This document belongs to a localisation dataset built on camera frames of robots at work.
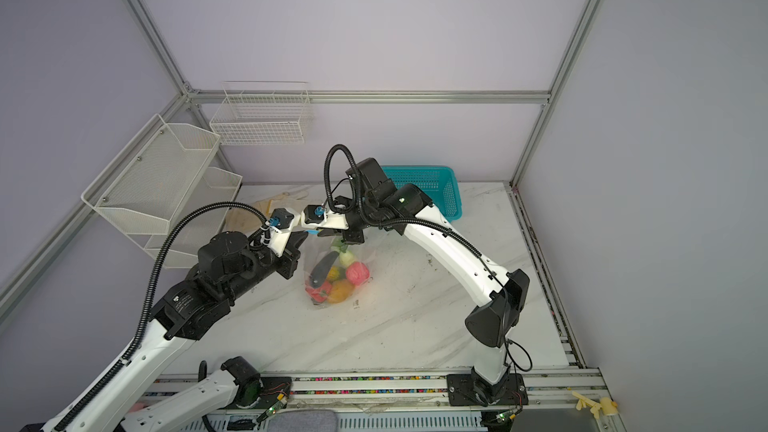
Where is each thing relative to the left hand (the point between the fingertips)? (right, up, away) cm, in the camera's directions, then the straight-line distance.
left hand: (299, 234), depth 66 cm
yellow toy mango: (+6, -18, +18) cm, 26 cm away
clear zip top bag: (+4, -12, +18) cm, 22 cm away
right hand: (+4, +3, +1) cm, 5 cm away
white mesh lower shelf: (-40, -2, +25) cm, 47 cm away
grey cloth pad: (0, -43, +2) cm, 43 cm away
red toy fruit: (+1, -17, +14) cm, 22 cm away
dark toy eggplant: (0, -12, +18) cm, 22 cm away
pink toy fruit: (+11, -12, +16) cm, 23 cm away
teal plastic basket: (+39, +16, +49) cm, 64 cm away
